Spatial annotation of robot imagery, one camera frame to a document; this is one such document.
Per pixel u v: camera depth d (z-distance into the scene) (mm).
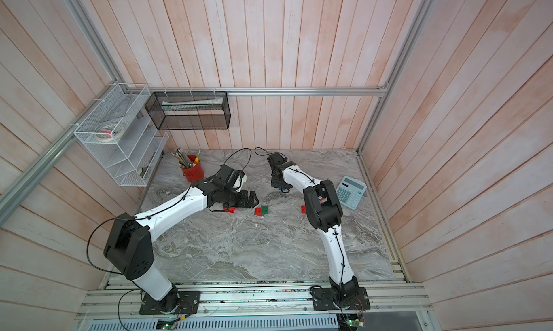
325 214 621
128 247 445
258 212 952
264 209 937
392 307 734
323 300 732
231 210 952
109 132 728
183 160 982
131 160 780
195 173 1017
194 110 1040
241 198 763
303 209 977
